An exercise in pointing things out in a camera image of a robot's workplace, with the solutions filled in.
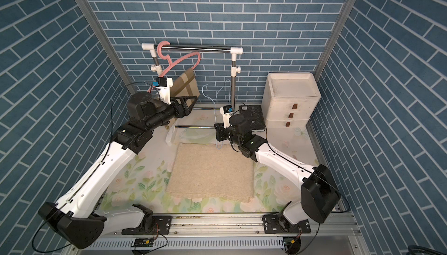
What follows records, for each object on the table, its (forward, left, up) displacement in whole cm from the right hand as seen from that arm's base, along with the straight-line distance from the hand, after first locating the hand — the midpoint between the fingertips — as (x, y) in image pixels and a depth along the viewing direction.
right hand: (216, 125), depth 78 cm
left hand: (-2, +5, +18) cm, 19 cm away
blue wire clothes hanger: (+7, +1, +6) cm, 10 cm away
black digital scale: (+30, -19, -24) cm, 43 cm away
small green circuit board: (-44, +26, -27) cm, 58 cm away
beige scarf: (-11, +1, -23) cm, 26 cm away
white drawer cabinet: (+21, -36, -1) cm, 42 cm away
